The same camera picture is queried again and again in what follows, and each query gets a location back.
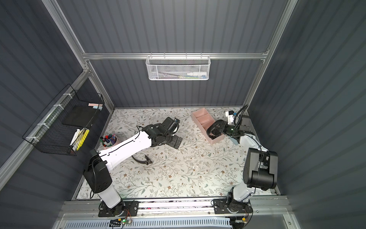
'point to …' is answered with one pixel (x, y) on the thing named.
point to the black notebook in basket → (81, 116)
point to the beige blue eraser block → (234, 140)
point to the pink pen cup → (108, 141)
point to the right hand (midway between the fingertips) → (217, 125)
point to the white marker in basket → (77, 131)
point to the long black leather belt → (215, 128)
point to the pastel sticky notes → (96, 106)
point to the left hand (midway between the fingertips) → (174, 138)
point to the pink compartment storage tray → (204, 119)
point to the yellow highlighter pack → (81, 139)
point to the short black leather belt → (148, 161)
